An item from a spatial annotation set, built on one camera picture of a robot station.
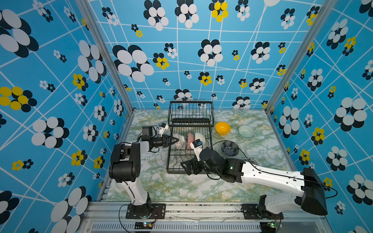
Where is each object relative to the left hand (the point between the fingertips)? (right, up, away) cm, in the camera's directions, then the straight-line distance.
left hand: (178, 141), depth 87 cm
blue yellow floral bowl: (+45, -12, -1) cm, 47 cm away
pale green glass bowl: (+47, +5, +16) cm, 50 cm away
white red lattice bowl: (+1, -1, -1) cm, 2 cm away
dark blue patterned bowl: (+33, -6, +8) cm, 35 cm away
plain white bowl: (+14, +2, +4) cm, 15 cm away
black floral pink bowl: (+7, +1, +3) cm, 8 cm away
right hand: (+7, -8, -16) cm, 19 cm away
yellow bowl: (+31, +7, +18) cm, 36 cm away
